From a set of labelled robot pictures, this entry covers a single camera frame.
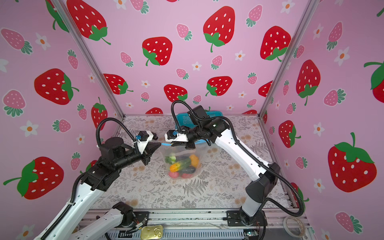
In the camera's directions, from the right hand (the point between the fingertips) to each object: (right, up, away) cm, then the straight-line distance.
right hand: (173, 139), depth 68 cm
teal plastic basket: (0, +12, +43) cm, 44 cm away
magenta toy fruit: (-2, -21, +16) cm, 27 cm away
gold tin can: (-10, -42, -1) cm, 43 cm away
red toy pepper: (+5, -22, +16) cm, 28 cm away
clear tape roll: (+60, -44, +5) cm, 74 cm away
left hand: (-6, -1, -3) cm, 7 cm away
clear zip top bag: (+3, -14, +12) cm, 18 cm away
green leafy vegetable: (-3, -11, +10) cm, 16 cm away
